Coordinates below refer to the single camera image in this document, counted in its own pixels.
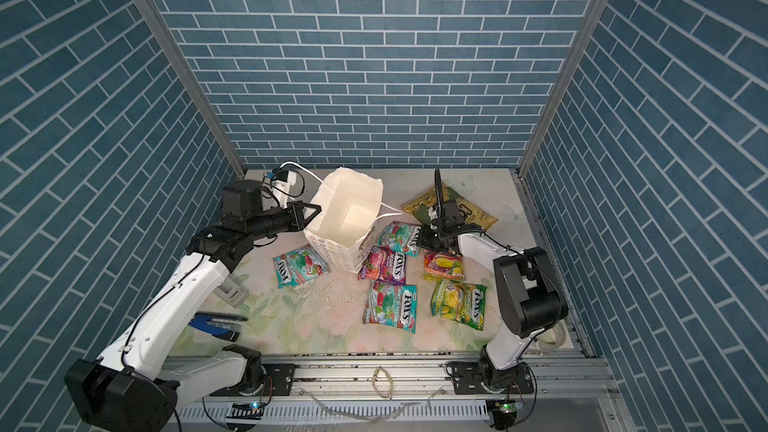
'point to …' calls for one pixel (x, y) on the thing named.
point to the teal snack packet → (393, 305)
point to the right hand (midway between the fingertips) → (415, 236)
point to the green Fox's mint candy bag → (299, 267)
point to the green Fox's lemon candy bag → (463, 303)
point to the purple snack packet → (383, 264)
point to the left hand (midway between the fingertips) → (321, 208)
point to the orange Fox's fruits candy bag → (448, 264)
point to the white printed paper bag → (342, 229)
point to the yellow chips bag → (426, 206)
